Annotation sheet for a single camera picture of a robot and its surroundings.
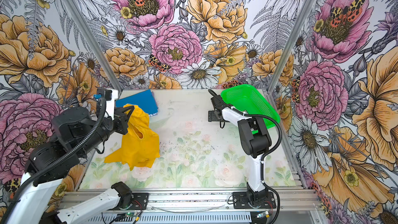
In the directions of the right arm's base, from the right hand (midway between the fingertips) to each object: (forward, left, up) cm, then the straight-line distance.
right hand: (219, 121), depth 101 cm
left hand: (-22, +36, +38) cm, 57 cm away
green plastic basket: (+21, -23, -1) cm, 31 cm away
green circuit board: (-48, +45, -2) cm, 66 cm away
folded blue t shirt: (+21, +52, -1) cm, 56 cm away
